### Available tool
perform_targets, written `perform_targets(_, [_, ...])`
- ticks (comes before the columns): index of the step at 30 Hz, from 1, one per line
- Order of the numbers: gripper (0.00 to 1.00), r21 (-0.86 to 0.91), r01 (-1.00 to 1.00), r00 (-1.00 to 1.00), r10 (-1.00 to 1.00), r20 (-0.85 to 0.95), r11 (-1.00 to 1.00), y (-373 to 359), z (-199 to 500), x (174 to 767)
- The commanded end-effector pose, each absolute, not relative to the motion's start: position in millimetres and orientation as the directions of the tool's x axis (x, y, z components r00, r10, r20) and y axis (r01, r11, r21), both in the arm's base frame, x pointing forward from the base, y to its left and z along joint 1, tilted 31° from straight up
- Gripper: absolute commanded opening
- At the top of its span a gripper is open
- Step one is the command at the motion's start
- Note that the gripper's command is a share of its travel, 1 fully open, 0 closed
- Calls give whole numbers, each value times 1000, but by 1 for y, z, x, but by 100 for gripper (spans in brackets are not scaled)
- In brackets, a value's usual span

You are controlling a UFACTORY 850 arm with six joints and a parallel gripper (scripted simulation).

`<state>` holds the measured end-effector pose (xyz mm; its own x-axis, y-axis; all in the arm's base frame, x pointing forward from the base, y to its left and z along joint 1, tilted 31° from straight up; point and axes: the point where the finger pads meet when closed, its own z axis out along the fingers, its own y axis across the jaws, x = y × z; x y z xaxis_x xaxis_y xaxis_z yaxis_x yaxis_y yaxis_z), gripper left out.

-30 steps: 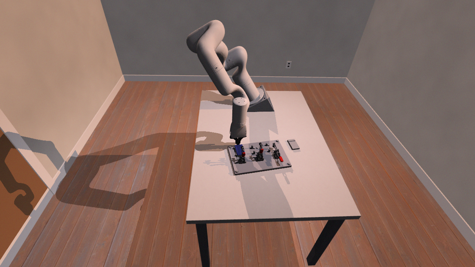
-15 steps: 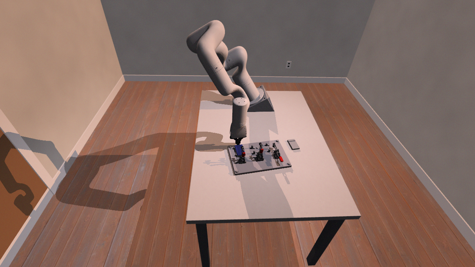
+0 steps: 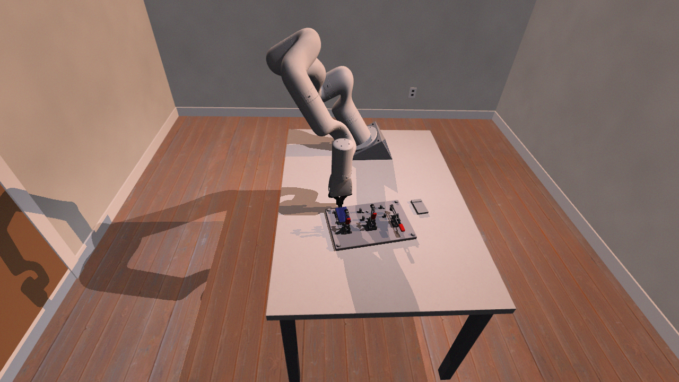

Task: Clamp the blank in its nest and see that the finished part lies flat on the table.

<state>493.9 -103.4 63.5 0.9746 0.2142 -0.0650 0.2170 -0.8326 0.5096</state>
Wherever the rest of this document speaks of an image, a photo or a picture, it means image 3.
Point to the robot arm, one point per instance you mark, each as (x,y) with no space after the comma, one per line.
(304,76)

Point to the blue plate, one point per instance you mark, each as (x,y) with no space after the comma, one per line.
(341,214)

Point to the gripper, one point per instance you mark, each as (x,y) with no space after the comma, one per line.
(342,188)

